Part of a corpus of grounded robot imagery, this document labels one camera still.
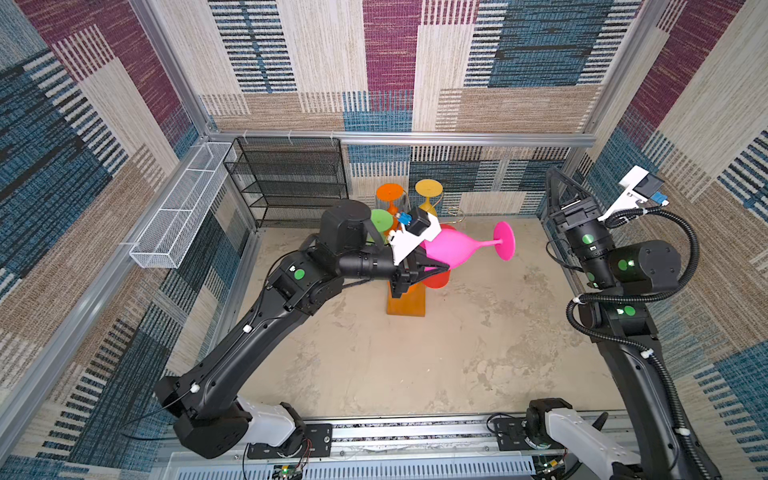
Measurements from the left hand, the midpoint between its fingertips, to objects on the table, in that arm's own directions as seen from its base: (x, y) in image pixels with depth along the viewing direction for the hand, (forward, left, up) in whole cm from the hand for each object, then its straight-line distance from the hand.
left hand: (445, 259), depth 52 cm
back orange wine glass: (+33, +8, -13) cm, 36 cm away
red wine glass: (+14, -5, -28) cm, 32 cm away
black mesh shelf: (+58, +45, -28) cm, 79 cm away
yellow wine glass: (+33, -2, -11) cm, 35 cm away
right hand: (+10, -17, +10) cm, 22 cm away
